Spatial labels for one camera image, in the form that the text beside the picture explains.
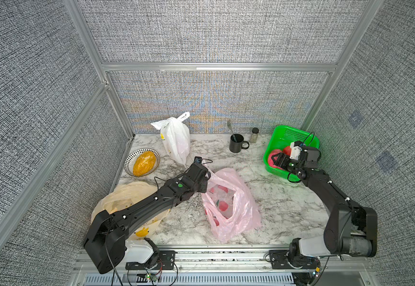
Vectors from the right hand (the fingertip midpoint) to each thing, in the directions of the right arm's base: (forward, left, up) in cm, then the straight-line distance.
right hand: (278, 153), depth 88 cm
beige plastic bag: (-19, +72, -6) cm, 75 cm away
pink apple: (-3, +4, -2) cm, 5 cm away
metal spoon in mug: (+32, +21, -10) cm, 39 cm away
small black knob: (+25, +5, -9) cm, 26 cm away
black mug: (+17, +18, -12) cm, 27 cm away
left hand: (-13, +36, -2) cm, 38 cm away
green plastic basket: (+26, -14, -17) cm, 34 cm away
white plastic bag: (+13, +52, -2) cm, 54 cm away
